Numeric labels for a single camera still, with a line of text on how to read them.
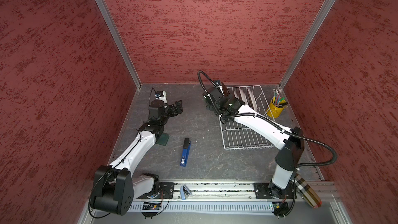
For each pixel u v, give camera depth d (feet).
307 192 2.33
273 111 3.17
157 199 2.37
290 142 1.49
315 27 2.87
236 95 3.08
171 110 2.43
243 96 5.59
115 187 1.32
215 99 1.92
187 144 2.82
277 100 3.18
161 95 2.38
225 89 3.09
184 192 2.37
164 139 3.00
